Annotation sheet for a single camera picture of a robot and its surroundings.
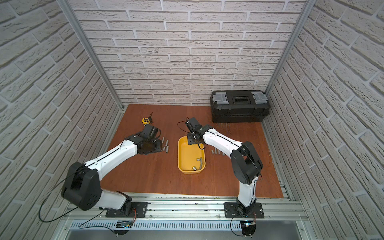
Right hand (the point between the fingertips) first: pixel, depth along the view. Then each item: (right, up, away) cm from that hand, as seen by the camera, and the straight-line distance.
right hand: (194, 138), depth 91 cm
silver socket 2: (+14, -9, +4) cm, 17 cm away
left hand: (-20, -3, -4) cm, 21 cm away
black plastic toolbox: (+30, +21, +8) cm, 38 cm away
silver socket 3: (+16, -9, +3) cm, 18 cm away
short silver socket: (+12, -9, +3) cm, 15 cm away
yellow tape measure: (-37, +11, +17) cm, 42 cm away
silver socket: (-19, -4, +6) cm, 20 cm away
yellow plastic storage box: (-2, -12, -2) cm, 13 cm away
